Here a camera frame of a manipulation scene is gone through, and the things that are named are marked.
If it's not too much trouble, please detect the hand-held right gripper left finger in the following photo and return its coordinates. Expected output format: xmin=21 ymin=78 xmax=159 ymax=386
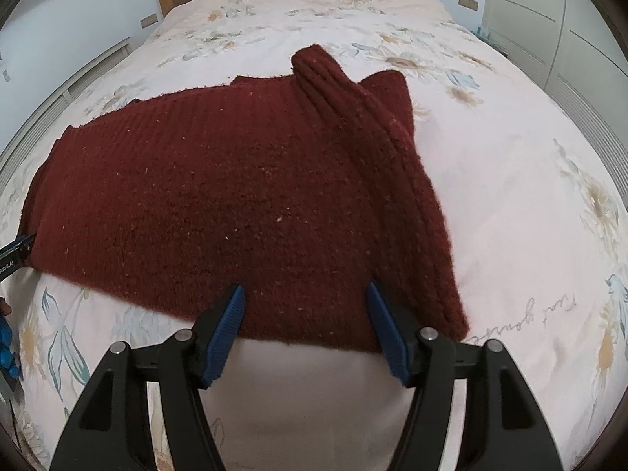
xmin=50 ymin=285 xmax=247 ymax=471

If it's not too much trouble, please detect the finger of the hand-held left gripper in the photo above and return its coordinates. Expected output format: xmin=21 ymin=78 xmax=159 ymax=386
xmin=12 ymin=232 xmax=38 ymax=263

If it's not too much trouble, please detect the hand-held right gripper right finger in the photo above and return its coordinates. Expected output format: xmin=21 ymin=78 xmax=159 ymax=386
xmin=365 ymin=282 xmax=565 ymax=471

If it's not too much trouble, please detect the dark red knitted sweater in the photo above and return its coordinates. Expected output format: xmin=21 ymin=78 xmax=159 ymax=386
xmin=22 ymin=45 xmax=469 ymax=354

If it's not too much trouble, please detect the white louvered radiator cover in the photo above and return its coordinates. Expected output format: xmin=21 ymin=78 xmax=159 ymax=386
xmin=0 ymin=39 xmax=131 ymax=168

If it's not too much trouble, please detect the pink floral duvet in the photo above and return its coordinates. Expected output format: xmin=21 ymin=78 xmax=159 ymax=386
xmin=0 ymin=0 xmax=628 ymax=471

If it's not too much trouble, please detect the white wardrobe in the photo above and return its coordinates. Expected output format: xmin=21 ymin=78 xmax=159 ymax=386
xmin=481 ymin=0 xmax=628 ymax=197

